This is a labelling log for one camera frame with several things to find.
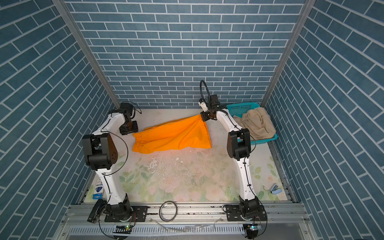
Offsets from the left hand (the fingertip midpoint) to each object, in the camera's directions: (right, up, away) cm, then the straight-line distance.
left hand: (132, 130), depth 97 cm
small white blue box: (-11, -33, -17) cm, 39 cm away
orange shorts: (+37, -2, +2) cm, 37 cm away
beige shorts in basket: (+85, +5, +6) cm, 86 cm away
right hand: (+47, +12, +7) cm, 49 cm away
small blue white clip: (+86, -32, -17) cm, 93 cm away
